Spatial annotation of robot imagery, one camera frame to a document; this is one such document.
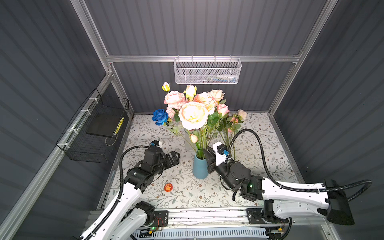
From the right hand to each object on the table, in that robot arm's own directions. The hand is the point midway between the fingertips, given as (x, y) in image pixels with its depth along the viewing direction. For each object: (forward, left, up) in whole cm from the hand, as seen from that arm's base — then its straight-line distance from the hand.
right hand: (207, 150), depth 66 cm
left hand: (+3, +17, -11) cm, 20 cm away
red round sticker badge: (-7, +22, -29) cm, 37 cm away
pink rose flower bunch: (+37, -17, -24) cm, 48 cm away
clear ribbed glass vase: (+5, +8, -3) cm, 10 cm away
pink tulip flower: (+6, +6, 0) cm, 9 cm away
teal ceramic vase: (-3, +3, -11) cm, 12 cm away
